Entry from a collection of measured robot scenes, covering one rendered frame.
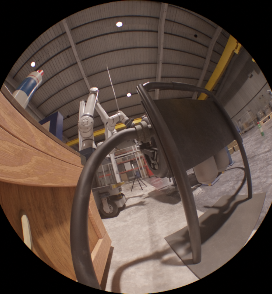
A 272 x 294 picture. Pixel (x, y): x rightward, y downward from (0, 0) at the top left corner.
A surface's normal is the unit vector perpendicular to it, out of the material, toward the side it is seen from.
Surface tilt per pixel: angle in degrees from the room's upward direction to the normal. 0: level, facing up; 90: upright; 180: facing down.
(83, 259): 64
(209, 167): 90
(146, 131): 117
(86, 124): 103
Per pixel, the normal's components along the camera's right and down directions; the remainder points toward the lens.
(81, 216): 0.57, -0.69
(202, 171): -0.80, 0.06
